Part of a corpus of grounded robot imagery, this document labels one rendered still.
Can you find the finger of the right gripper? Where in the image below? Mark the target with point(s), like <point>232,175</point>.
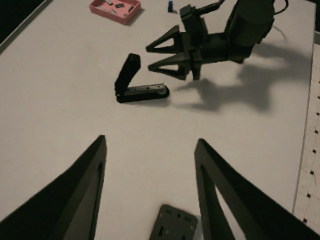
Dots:
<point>177,59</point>
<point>174,33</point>

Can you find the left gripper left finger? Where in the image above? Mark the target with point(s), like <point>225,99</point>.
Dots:
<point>48,213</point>

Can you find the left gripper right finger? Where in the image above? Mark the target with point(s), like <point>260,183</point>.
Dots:
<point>258,215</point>

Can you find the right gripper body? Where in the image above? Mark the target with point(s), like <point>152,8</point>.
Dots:
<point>210,49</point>

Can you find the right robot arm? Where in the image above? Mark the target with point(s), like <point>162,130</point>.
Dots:
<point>249,20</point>

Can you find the pink rectangular tray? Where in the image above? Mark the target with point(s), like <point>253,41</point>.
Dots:
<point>120,11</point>

